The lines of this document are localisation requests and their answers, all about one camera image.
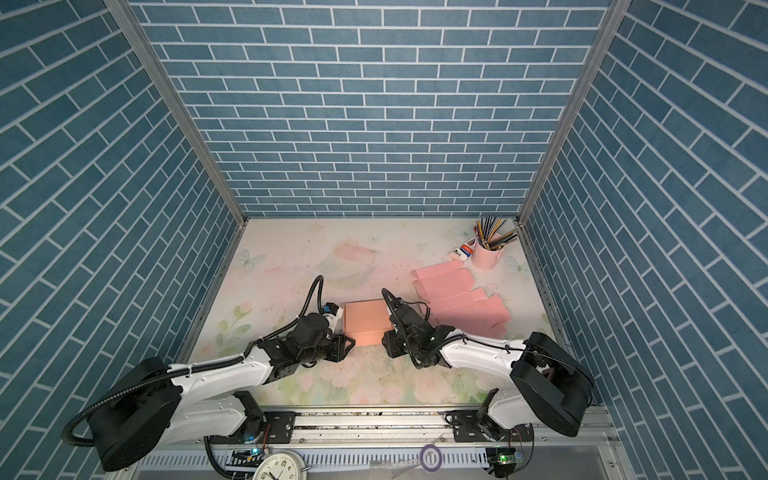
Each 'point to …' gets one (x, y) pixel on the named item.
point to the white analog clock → (282, 465)
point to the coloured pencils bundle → (486, 228)
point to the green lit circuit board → (503, 459)
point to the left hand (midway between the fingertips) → (352, 344)
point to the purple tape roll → (422, 453)
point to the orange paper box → (366, 321)
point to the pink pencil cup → (484, 259)
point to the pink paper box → (446, 290)
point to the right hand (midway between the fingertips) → (383, 338)
